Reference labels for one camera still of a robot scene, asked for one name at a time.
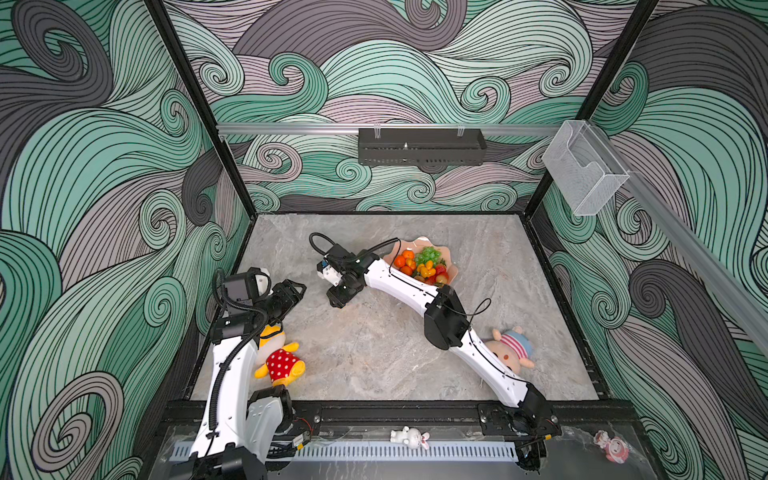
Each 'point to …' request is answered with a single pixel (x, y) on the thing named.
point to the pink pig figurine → (615, 448)
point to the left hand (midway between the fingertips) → (300, 289)
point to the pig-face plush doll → (512, 348)
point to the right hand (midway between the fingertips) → (337, 297)
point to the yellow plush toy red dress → (281, 363)
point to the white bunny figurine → (413, 437)
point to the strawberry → (440, 269)
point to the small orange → (408, 254)
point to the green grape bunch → (427, 254)
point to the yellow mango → (426, 270)
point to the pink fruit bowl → (419, 243)
